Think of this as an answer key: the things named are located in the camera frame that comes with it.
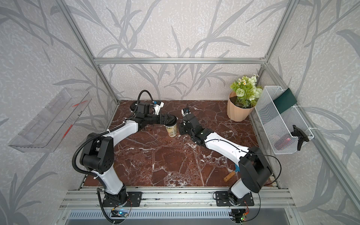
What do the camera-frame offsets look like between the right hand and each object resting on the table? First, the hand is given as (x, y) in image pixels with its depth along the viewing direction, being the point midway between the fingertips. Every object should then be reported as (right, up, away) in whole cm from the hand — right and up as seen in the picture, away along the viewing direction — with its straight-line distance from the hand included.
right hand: (181, 122), depth 85 cm
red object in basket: (+48, -8, -22) cm, 53 cm away
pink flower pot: (+38, +6, +14) cm, 40 cm away
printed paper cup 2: (-6, -6, +7) cm, 11 cm away
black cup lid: (-7, +1, 0) cm, 7 cm away
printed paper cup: (-34, +7, +9) cm, 36 cm away
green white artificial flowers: (+41, +19, +2) cm, 45 cm away
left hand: (-8, +2, +5) cm, 10 cm away
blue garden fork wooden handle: (+34, -29, -1) cm, 45 cm away
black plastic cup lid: (-33, +10, +9) cm, 35 cm away
